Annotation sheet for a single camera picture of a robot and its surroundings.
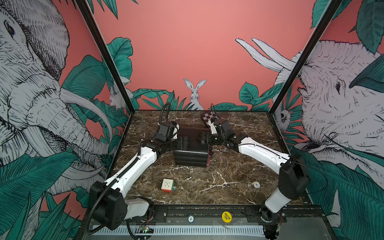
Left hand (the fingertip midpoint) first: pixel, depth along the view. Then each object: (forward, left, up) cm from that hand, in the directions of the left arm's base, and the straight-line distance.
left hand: (185, 140), depth 81 cm
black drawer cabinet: (-5, -4, -2) cm, 6 cm away
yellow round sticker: (-35, -20, -17) cm, 44 cm away
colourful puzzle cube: (-20, +10, -13) cm, 26 cm away
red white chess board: (+32, -17, -15) cm, 39 cm away
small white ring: (-20, -40, -18) cm, 48 cm away
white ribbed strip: (-39, +3, -18) cm, 43 cm away
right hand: (+3, -9, -1) cm, 10 cm away
